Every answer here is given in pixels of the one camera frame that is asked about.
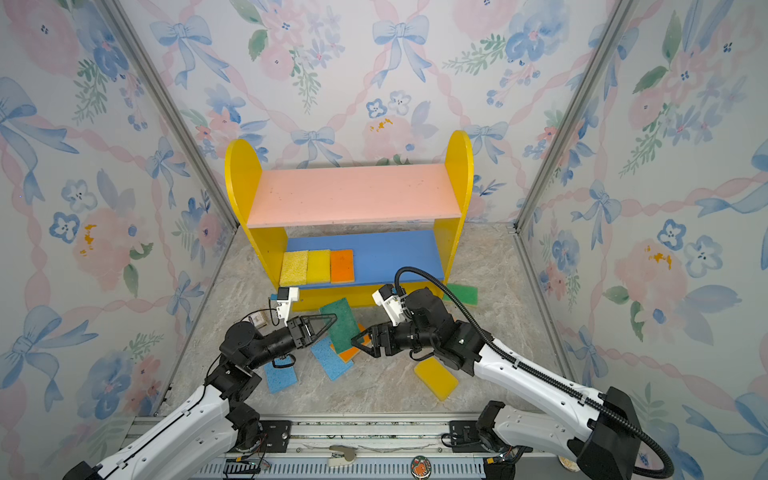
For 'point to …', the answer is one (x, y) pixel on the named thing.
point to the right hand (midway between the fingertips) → (360, 338)
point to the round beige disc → (568, 464)
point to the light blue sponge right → (331, 362)
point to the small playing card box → (258, 319)
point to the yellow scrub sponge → (318, 266)
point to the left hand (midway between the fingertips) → (335, 320)
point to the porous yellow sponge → (294, 268)
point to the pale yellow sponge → (346, 355)
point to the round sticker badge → (421, 467)
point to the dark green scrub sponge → (342, 328)
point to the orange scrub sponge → (342, 264)
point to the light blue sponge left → (279, 378)
